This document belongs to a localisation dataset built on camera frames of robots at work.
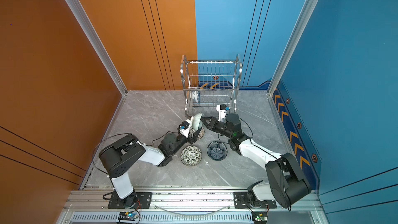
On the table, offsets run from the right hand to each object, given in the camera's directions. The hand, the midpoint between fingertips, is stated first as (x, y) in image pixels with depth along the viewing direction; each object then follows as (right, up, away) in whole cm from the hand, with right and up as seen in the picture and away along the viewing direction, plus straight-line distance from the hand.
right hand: (202, 120), depth 80 cm
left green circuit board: (-34, -43, -10) cm, 56 cm away
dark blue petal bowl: (+8, -19, +8) cm, 22 cm away
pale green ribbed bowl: (-4, 0, +1) cm, 4 cm away
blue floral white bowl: (-5, +14, +22) cm, 26 cm away
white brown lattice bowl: (-1, -8, +3) cm, 9 cm away
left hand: (-3, -2, +5) cm, 7 cm away
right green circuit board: (+26, -44, -10) cm, 52 cm away
